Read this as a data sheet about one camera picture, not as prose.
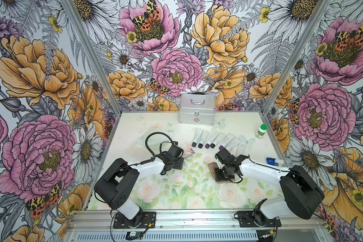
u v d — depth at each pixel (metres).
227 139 1.05
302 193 0.44
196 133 1.08
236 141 1.05
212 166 0.89
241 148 1.00
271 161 0.94
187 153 0.99
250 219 0.67
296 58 0.90
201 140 1.04
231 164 0.66
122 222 0.73
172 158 0.73
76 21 0.75
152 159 0.60
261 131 1.00
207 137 1.06
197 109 1.08
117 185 0.45
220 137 1.05
